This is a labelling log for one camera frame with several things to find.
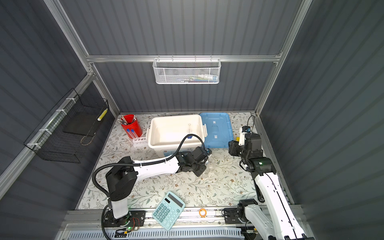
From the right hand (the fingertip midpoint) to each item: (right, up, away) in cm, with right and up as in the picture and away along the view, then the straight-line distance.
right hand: (235, 144), depth 76 cm
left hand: (-16, -14, +9) cm, 23 cm away
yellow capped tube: (+9, 0, +26) cm, 28 cm away
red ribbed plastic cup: (-62, +9, +20) cm, 66 cm away
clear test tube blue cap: (-62, +5, +16) cm, 65 cm away
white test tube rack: (-59, -2, +25) cm, 64 cm away
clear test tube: (-60, +6, +15) cm, 62 cm away
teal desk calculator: (-34, -33, -1) cm, 48 cm away
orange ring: (-17, -35, 0) cm, 39 cm away
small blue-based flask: (-25, +6, +26) cm, 36 cm away
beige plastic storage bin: (-42, +4, +31) cm, 52 cm away
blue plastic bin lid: (-3, +7, +33) cm, 34 cm away
